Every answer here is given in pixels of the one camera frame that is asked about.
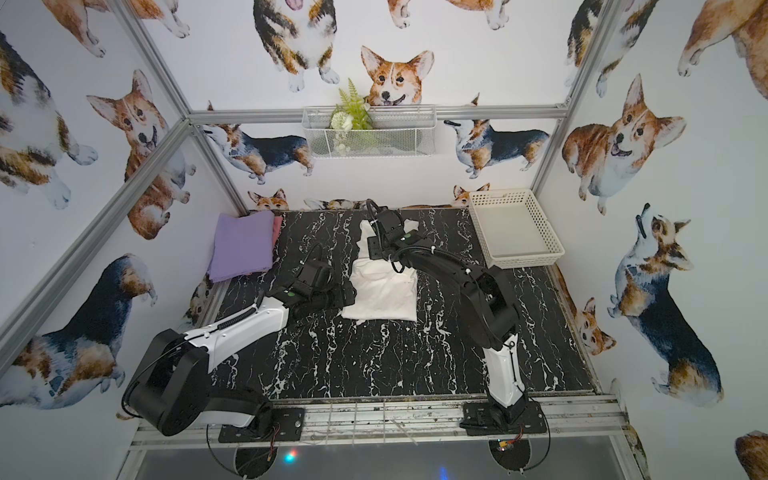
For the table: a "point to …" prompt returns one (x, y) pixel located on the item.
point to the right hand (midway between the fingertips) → (374, 243)
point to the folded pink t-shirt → (277, 221)
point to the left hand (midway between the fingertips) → (349, 289)
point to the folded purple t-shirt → (243, 245)
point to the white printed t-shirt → (380, 291)
